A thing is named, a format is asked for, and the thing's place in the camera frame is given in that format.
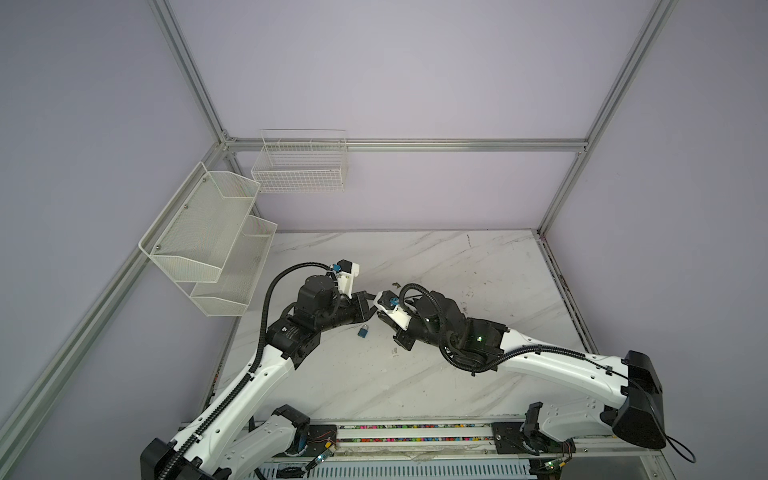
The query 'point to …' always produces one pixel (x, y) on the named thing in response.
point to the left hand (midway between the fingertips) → (382, 302)
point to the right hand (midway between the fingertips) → (380, 312)
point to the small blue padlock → (363, 331)
